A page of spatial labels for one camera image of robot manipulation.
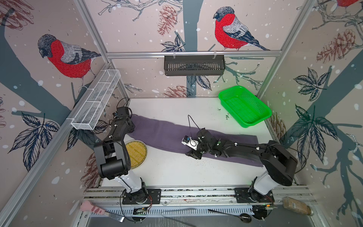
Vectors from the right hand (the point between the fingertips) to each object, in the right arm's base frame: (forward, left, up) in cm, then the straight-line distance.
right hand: (188, 147), depth 84 cm
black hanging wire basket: (+56, -3, +22) cm, 60 cm away
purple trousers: (+12, +17, -6) cm, 21 cm away
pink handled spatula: (-31, +49, -3) cm, 59 cm away
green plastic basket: (+39, -46, -7) cm, 60 cm away
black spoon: (-33, -28, -6) cm, 43 cm away
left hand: (+13, +41, +4) cm, 43 cm away
